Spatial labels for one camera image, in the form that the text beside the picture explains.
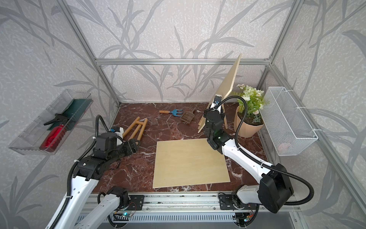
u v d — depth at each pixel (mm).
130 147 629
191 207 731
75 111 676
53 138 579
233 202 652
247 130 890
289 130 601
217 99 598
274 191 399
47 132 649
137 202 734
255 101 809
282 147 714
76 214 418
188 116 1118
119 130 649
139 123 1056
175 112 1153
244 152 486
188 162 909
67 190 418
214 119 541
